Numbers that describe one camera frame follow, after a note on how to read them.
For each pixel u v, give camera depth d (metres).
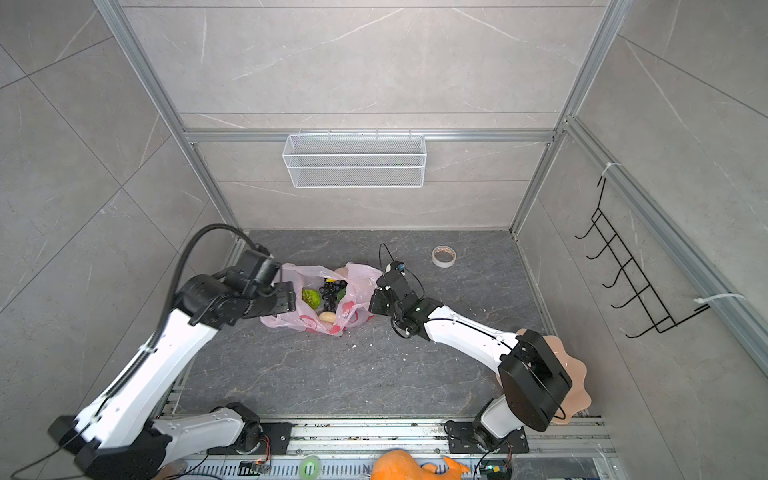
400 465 0.64
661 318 0.58
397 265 0.76
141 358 0.39
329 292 0.98
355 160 1.01
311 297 0.93
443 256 1.12
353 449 0.73
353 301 0.86
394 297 0.63
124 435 0.39
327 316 0.89
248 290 0.49
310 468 0.70
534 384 0.43
